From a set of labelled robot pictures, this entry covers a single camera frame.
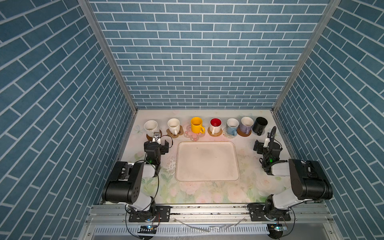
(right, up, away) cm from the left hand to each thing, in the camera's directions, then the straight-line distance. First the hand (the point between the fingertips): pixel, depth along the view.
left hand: (160, 140), depth 93 cm
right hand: (+68, -1, +1) cm, 68 cm away
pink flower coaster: (+20, +1, +12) cm, 23 cm away
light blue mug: (+47, +9, +9) cm, 49 cm away
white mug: (+8, +9, +5) cm, 13 cm away
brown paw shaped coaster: (+6, +1, +11) cm, 13 cm away
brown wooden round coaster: (+55, +3, +11) cm, 56 cm away
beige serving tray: (+29, -13, 0) cm, 32 cm away
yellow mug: (+22, +9, +6) cm, 25 cm away
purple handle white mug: (+58, +11, +13) cm, 61 cm away
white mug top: (-8, +8, +7) cm, 14 cm away
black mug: (+66, +9, +9) cm, 67 cm away
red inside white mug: (+36, +9, +12) cm, 39 cm away
